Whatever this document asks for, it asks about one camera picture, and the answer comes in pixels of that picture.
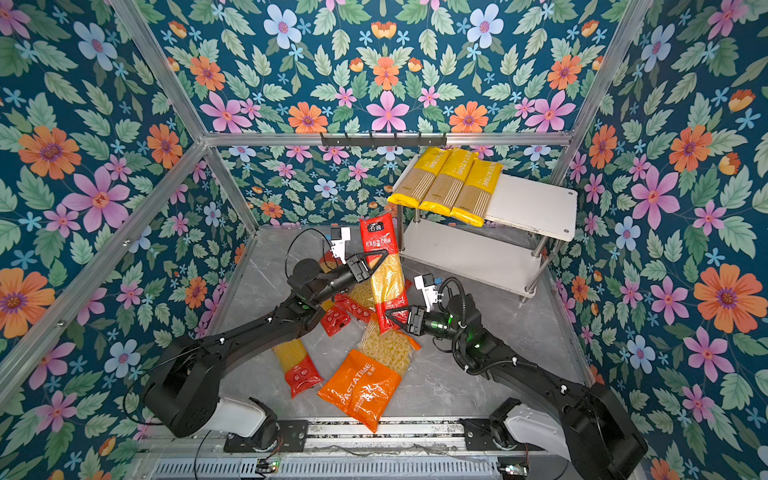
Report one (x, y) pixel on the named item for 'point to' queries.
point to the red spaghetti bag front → (387, 278)
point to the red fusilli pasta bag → (357, 302)
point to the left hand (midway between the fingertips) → (390, 250)
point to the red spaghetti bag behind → (297, 365)
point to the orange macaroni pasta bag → (369, 380)
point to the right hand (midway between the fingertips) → (388, 313)
